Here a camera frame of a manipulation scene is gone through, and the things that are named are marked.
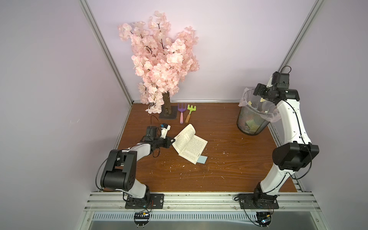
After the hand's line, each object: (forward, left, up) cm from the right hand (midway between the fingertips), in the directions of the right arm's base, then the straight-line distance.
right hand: (267, 87), depth 79 cm
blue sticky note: (-30, +36, -33) cm, 58 cm away
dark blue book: (-21, +45, -32) cm, 60 cm away
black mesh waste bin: (-9, +5, -21) cm, 23 cm away
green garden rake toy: (+13, +45, -33) cm, 57 cm away
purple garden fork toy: (+11, +52, -33) cm, 62 cm away
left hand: (-19, +54, -28) cm, 64 cm away
